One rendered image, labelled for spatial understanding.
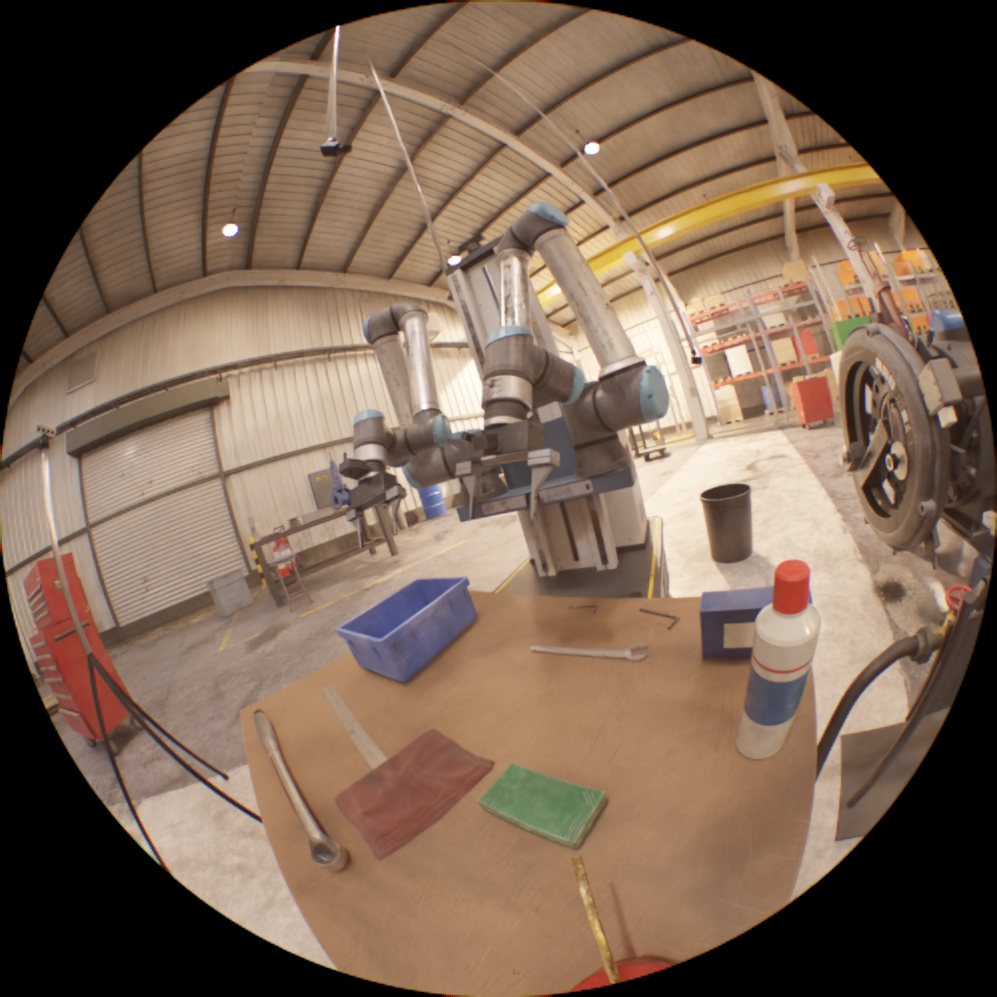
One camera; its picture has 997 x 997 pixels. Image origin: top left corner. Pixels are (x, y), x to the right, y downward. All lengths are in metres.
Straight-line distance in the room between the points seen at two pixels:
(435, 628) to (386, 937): 0.60
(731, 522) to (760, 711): 1.46
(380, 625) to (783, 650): 0.80
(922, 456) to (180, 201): 9.84
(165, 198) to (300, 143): 3.10
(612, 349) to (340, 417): 7.89
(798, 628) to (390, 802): 0.47
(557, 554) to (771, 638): 1.14
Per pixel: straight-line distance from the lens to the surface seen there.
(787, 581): 0.27
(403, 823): 0.45
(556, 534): 1.31
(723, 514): 1.73
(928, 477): 1.10
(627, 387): 0.85
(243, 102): 8.19
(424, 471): 1.18
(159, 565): 8.28
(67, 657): 2.63
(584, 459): 0.95
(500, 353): 0.57
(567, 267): 0.93
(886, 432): 1.22
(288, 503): 7.76
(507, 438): 0.50
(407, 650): 0.67
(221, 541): 7.80
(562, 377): 0.63
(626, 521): 1.34
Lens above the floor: 0.83
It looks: 6 degrees down
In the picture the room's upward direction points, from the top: 17 degrees counter-clockwise
